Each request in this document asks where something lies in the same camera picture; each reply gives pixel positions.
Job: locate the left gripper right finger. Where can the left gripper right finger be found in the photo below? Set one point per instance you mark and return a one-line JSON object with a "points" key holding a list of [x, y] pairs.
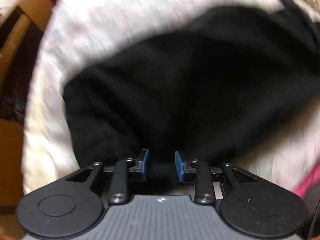
{"points": [[247, 203]]}

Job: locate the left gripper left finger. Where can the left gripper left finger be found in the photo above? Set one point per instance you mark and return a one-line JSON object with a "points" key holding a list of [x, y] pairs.
{"points": [[72, 205]]}

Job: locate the black pants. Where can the black pants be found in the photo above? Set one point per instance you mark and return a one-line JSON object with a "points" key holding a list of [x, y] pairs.
{"points": [[229, 84]]}

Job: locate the white floral sheet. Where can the white floral sheet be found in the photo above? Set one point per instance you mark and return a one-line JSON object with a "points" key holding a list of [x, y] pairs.
{"points": [[81, 32]]}

